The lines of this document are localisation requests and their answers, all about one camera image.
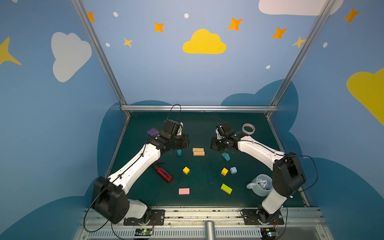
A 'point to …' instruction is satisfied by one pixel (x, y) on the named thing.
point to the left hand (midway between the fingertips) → (192, 141)
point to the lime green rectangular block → (226, 189)
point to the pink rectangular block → (184, 191)
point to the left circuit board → (143, 232)
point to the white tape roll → (248, 128)
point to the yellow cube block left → (186, 170)
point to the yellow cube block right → (224, 171)
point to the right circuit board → (268, 233)
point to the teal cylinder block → (179, 152)
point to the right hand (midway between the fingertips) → (211, 144)
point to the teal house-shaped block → (226, 156)
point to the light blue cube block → (233, 170)
